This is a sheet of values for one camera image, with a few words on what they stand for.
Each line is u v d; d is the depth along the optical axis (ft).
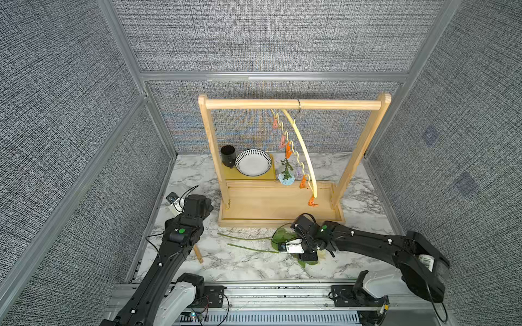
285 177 2.95
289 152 2.40
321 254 2.60
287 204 3.07
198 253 2.74
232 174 3.59
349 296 2.36
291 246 2.40
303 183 2.28
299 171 3.71
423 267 1.40
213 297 2.42
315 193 2.02
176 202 2.17
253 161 3.79
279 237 2.84
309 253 2.35
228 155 3.64
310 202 2.19
